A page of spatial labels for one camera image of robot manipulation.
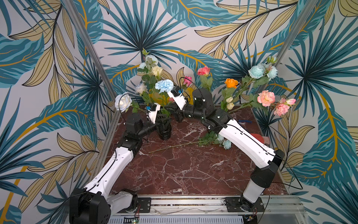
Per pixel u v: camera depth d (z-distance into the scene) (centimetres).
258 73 69
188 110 56
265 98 60
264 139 100
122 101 62
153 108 60
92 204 37
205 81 82
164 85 53
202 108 50
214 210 73
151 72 82
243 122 110
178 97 53
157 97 80
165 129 67
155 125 64
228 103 82
